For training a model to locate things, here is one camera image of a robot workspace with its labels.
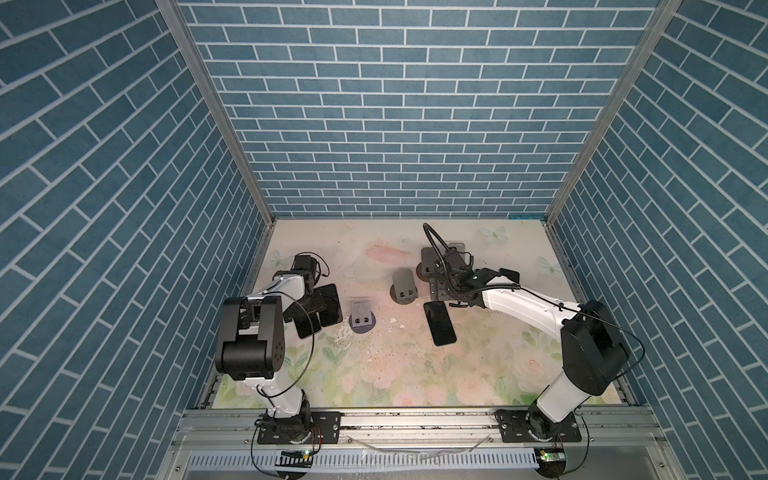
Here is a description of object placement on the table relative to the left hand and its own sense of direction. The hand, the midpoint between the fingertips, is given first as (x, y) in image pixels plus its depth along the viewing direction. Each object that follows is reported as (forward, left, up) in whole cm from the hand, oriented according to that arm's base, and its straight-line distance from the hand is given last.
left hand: (307, 309), depth 95 cm
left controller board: (-39, -3, -3) cm, 39 cm away
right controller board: (-41, -67, -4) cm, 78 cm away
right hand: (+3, -43, +10) cm, 44 cm away
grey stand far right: (+18, -51, +9) cm, 55 cm away
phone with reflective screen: (-1, -7, -2) cm, 7 cm away
